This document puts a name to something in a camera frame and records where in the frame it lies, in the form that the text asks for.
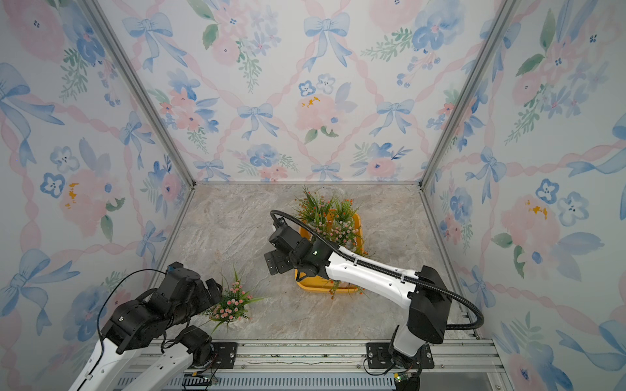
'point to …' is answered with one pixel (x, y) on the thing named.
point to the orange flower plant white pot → (344, 211)
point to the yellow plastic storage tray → (310, 283)
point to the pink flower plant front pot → (233, 310)
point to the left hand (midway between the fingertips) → (213, 293)
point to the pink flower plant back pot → (345, 233)
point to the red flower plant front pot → (333, 286)
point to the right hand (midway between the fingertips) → (271, 248)
